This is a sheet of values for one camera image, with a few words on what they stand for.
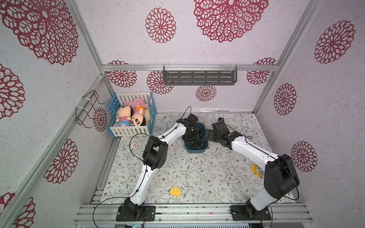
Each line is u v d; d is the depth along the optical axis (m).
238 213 0.72
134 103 1.09
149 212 0.74
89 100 0.78
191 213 0.76
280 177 0.44
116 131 1.03
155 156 0.60
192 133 0.90
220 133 0.68
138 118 0.98
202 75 0.94
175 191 0.79
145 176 0.62
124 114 1.02
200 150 0.97
